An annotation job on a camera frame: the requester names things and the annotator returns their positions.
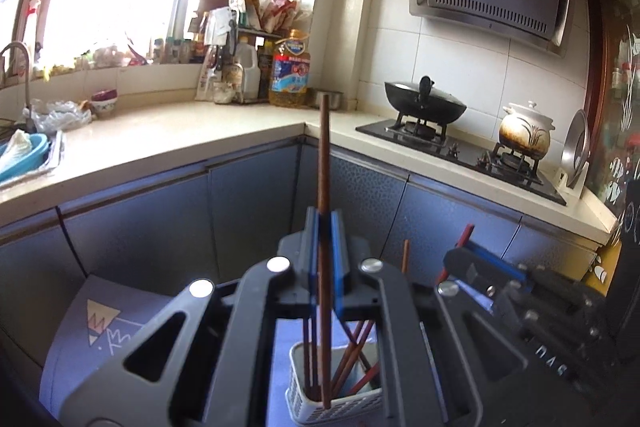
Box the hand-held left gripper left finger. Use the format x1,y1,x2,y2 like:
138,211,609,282
40,207,321,427

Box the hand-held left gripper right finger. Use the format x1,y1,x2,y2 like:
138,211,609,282
330,209,530,427

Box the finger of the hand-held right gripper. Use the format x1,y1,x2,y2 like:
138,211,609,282
442,243,528,303

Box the reddish wooden chopstick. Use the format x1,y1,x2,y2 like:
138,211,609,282
434,223,475,285

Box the brown wooden chopstick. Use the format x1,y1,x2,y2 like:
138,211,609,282
316,94,333,409

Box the bunch of wooden chopsticks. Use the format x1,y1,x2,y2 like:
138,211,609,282
302,239,412,403

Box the pale blue plastic utensil basket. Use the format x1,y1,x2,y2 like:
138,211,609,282
285,341,383,425

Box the grey kitchen cabinets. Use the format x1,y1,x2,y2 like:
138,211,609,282
0,142,601,358

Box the black gas stove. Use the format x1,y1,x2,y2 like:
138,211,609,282
356,117,568,206

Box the white lid stand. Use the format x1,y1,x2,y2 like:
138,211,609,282
555,167,588,200

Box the white clay pot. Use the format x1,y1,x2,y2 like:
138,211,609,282
498,102,556,160

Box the metal pan lid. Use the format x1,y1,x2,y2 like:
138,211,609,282
560,108,592,188

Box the steel cup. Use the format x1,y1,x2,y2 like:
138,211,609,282
314,90,345,110

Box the white kitchen countertop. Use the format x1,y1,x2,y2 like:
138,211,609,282
0,99,618,248

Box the black wok with lid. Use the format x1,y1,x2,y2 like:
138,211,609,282
384,76,467,125

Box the large cooking oil bottle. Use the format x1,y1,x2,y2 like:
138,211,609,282
269,29,311,108

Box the white plastic jug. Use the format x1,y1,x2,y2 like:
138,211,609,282
232,38,262,102

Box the printed glass door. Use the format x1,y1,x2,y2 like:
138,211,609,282
582,0,640,358

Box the dark sauce bottle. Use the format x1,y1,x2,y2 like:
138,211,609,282
192,11,210,62

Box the row of small seasoning bottles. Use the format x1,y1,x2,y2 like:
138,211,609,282
150,36,193,64

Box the seasoning rack with packets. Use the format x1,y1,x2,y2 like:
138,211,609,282
227,0,313,42

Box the maroon and white bowl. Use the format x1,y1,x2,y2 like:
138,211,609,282
91,89,119,118

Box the metal sink tray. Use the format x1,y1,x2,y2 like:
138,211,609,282
0,129,66,192

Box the clear plastic bag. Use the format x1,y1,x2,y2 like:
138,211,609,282
30,99,93,135

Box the blue plastic basin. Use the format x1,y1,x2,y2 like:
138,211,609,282
0,133,51,184

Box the white cloth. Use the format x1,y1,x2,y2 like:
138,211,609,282
0,129,33,172

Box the metal faucet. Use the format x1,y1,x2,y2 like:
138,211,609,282
0,41,38,132

